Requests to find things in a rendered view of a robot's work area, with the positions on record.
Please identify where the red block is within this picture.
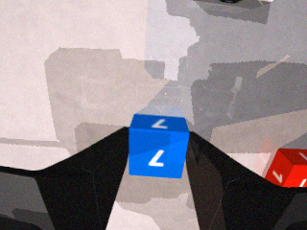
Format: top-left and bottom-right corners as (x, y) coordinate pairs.
(265, 149), (307, 188)

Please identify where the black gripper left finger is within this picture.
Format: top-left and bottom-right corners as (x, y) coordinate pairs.
(0, 126), (130, 230)

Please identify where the blue block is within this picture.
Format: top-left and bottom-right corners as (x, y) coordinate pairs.
(128, 114), (191, 179)

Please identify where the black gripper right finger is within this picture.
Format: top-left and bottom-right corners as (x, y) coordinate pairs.
(184, 131), (307, 230)

